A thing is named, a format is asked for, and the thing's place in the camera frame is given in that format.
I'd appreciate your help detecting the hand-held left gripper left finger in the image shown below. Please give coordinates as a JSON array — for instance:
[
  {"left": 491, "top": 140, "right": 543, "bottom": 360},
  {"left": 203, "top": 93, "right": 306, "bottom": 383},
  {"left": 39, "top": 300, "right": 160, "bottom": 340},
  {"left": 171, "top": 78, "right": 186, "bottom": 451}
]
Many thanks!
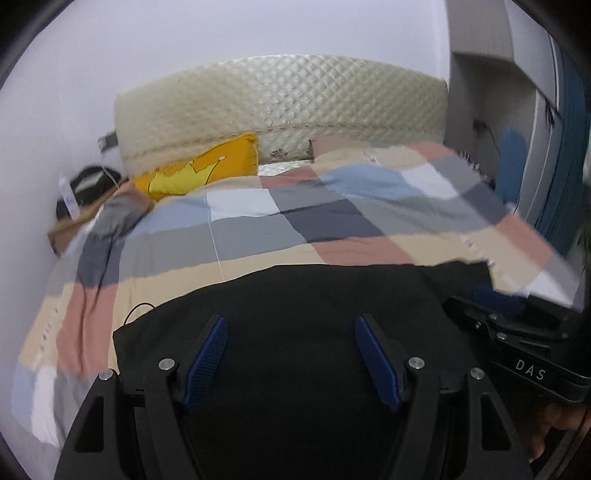
[{"left": 54, "top": 315, "right": 229, "bottom": 480}]

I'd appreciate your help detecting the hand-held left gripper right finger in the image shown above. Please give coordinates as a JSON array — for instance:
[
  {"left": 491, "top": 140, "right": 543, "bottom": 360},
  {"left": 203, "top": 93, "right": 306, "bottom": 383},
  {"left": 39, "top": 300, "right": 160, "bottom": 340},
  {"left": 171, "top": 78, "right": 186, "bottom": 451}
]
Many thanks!
[{"left": 355, "top": 314, "right": 532, "bottom": 480}]

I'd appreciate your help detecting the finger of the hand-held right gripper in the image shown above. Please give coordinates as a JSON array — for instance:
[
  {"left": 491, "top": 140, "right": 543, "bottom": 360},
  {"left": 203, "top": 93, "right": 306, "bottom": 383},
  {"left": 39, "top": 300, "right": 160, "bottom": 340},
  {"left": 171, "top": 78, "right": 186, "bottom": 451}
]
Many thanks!
[{"left": 470, "top": 282, "right": 526, "bottom": 318}]

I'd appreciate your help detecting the black puffer jacket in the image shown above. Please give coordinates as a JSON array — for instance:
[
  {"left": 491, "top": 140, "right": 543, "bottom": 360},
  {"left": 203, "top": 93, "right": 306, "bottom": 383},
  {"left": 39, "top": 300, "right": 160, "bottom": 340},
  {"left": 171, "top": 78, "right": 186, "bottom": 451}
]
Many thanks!
[{"left": 113, "top": 261, "right": 496, "bottom": 480}]

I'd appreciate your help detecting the person's right hand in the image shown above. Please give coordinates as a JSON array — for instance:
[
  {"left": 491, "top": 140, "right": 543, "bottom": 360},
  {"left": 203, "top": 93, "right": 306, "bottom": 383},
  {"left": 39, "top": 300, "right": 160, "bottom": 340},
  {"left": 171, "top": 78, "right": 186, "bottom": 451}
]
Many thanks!
[{"left": 525, "top": 401, "right": 586, "bottom": 463}]

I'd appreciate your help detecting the blue padded chair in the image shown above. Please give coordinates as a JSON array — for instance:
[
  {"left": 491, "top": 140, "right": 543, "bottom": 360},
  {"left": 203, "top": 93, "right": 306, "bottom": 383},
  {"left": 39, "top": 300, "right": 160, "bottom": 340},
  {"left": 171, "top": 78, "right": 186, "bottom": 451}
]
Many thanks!
[{"left": 494, "top": 128, "right": 528, "bottom": 206}]

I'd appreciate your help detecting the group of small bottles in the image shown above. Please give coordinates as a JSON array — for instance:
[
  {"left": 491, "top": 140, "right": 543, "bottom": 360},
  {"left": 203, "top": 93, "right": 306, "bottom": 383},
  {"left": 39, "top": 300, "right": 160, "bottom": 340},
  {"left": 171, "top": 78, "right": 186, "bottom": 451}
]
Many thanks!
[{"left": 457, "top": 148, "right": 490, "bottom": 178}]

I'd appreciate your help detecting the blue curtain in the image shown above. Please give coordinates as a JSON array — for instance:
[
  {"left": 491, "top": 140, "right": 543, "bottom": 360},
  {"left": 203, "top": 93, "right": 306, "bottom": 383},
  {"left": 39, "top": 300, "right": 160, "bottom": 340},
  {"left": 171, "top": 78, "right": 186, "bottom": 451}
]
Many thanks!
[{"left": 533, "top": 46, "right": 591, "bottom": 254}]

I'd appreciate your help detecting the checkered patchwork blanket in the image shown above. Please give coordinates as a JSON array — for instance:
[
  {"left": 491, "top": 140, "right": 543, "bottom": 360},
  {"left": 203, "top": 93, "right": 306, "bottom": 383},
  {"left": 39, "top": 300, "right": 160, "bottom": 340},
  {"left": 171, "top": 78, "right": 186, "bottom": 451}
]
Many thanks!
[{"left": 8, "top": 137, "right": 583, "bottom": 450}]

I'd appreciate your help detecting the grey crumpled cloth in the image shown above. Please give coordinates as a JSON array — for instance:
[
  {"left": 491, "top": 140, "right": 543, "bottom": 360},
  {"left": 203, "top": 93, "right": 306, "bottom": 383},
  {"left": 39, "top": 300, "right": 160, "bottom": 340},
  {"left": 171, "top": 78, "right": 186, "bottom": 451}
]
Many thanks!
[{"left": 89, "top": 190, "right": 154, "bottom": 240}]

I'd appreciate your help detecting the yellow cartoon pillow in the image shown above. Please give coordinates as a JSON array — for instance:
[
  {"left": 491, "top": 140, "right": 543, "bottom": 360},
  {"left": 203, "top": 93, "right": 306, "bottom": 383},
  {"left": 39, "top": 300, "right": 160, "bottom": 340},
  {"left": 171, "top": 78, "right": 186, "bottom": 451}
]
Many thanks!
[{"left": 133, "top": 133, "right": 259, "bottom": 201}]

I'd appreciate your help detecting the wooden nightstand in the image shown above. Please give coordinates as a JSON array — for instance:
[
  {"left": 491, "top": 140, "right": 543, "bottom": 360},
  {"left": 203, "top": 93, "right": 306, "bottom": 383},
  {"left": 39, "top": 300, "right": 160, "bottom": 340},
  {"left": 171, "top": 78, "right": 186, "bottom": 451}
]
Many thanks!
[{"left": 47, "top": 203, "right": 112, "bottom": 258}]

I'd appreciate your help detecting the black bag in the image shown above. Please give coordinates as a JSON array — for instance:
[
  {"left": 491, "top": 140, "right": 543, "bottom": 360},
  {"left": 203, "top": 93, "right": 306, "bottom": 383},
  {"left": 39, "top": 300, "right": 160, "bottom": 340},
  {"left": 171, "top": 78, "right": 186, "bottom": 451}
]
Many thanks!
[{"left": 55, "top": 165, "right": 123, "bottom": 221}]

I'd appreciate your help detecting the white spray bottle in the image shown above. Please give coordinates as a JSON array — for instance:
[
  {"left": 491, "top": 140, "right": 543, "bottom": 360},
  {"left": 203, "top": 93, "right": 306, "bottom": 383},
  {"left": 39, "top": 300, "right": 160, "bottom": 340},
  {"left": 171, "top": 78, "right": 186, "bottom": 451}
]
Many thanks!
[{"left": 59, "top": 174, "right": 80, "bottom": 221}]

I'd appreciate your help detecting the floral beige pillow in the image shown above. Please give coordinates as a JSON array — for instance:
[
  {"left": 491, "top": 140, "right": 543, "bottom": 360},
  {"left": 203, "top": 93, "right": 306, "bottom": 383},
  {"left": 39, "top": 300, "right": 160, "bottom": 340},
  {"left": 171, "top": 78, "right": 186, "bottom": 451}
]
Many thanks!
[{"left": 257, "top": 137, "right": 365, "bottom": 177}]

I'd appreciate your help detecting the grey wardrobe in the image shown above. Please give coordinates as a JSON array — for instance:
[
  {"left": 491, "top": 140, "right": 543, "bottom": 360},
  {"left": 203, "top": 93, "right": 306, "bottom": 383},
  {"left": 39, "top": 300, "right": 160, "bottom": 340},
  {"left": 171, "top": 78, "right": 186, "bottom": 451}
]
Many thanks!
[{"left": 449, "top": 0, "right": 565, "bottom": 217}]

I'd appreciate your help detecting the cream quilted headboard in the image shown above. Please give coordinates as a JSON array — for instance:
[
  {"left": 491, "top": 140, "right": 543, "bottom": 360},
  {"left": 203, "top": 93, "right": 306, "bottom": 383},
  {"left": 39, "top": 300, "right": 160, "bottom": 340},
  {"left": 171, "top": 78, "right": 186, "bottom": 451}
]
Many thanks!
[{"left": 113, "top": 55, "right": 450, "bottom": 177}]

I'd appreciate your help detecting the thin black cable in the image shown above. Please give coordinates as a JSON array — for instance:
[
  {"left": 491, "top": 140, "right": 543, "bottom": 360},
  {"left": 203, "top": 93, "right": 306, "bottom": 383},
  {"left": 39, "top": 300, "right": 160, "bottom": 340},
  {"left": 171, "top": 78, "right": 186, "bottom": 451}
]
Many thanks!
[{"left": 124, "top": 302, "right": 157, "bottom": 326}]

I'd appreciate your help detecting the white cable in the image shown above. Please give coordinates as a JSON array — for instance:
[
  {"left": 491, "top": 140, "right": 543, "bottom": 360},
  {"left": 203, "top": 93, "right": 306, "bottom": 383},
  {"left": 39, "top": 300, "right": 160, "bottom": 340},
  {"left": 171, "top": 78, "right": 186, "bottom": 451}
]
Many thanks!
[{"left": 99, "top": 150, "right": 126, "bottom": 195}]

